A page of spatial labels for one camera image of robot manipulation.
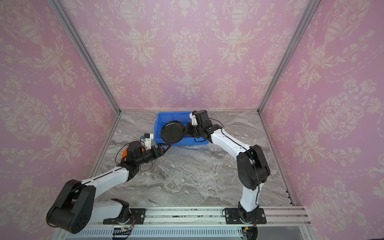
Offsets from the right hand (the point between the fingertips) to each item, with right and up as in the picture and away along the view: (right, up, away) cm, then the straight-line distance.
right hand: (182, 130), depth 86 cm
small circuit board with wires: (-28, -49, -13) cm, 58 cm away
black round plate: (-5, -1, 0) cm, 5 cm away
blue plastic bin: (-2, +9, +23) cm, 25 cm away
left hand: (-7, -10, -3) cm, 13 cm away
